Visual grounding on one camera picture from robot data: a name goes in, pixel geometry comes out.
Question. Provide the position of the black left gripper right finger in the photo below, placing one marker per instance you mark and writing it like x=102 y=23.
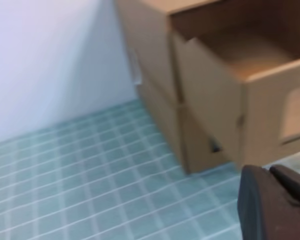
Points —
x=284 y=191

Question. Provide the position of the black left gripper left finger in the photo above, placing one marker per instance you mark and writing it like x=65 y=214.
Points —
x=256 y=220

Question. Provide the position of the brown cardboard drawer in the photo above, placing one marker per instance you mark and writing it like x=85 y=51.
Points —
x=242 y=89

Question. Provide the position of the brown cardboard shoebox cabinet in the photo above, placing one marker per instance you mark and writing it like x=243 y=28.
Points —
x=148 y=30

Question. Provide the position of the cyan checked tablecloth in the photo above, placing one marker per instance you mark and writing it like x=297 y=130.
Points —
x=111 y=176

